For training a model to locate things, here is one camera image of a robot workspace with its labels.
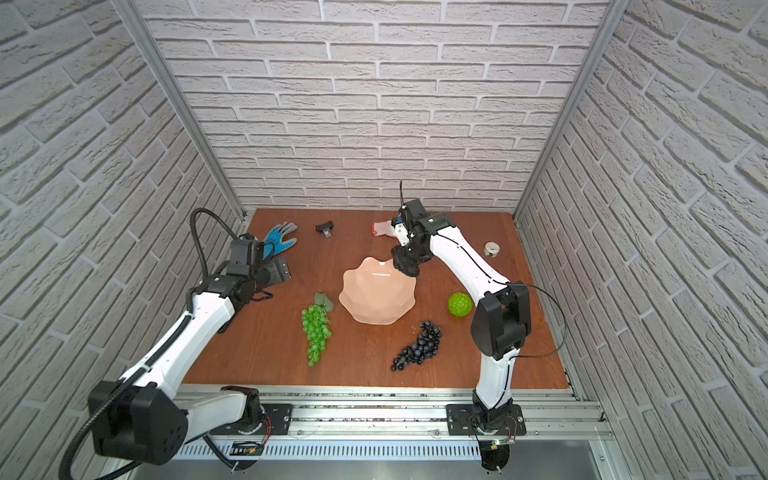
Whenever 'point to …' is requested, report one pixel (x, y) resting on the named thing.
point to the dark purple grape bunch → (426, 347)
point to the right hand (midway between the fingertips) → (410, 260)
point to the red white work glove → (381, 228)
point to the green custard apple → (460, 304)
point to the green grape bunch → (317, 327)
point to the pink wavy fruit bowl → (378, 292)
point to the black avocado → (404, 261)
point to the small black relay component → (326, 228)
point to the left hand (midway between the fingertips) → (277, 263)
